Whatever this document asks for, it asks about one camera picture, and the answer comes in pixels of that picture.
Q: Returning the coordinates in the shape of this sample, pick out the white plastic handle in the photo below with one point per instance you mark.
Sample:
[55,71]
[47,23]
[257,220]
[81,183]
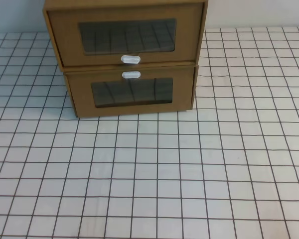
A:
[128,59]
[131,74]

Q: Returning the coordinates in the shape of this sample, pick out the white grid tablecloth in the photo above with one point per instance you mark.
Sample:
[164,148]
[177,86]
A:
[227,169]

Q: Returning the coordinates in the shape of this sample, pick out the lower brown cardboard shoebox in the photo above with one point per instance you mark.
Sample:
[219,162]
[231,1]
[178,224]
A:
[107,93]

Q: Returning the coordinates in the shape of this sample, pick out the brown cardboard shoebox drawer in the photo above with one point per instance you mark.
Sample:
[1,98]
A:
[124,37]

